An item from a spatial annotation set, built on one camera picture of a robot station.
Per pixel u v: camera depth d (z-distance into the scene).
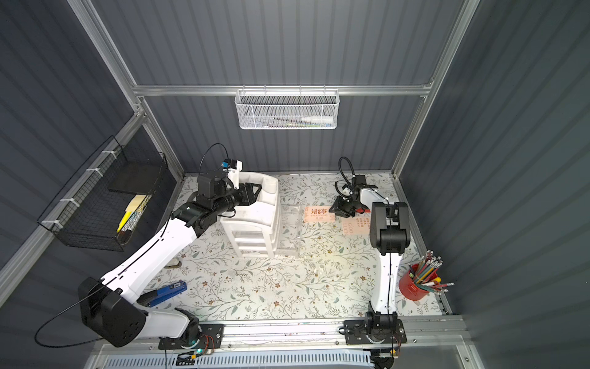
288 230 0.99
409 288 0.77
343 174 1.02
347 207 0.93
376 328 0.66
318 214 1.05
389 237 0.60
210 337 0.73
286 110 1.12
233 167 0.67
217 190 0.58
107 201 0.74
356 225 1.02
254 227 0.74
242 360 0.77
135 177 0.84
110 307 0.39
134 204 0.74
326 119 0.88
